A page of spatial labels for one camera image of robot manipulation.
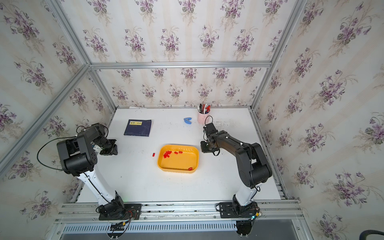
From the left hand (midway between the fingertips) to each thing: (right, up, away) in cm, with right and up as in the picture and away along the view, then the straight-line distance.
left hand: (119, 150), depth 96 cm
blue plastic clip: (+44, +20, +15) cm, 50 cm away
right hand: (+57, +1, -3) cm, 57 cm away
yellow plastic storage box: (+39, -5, -4) cm, 40 cm away
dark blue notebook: (+9, +14, +11) cm, 21 cm away
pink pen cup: (+55, +20, +12) cm, 60 cm away
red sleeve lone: (+47, -9, -10) cm, 49 cm away
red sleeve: (+23, -2, -2) cm, 24 cm away
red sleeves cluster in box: (+33, -1, -2) cm, 33 cm away
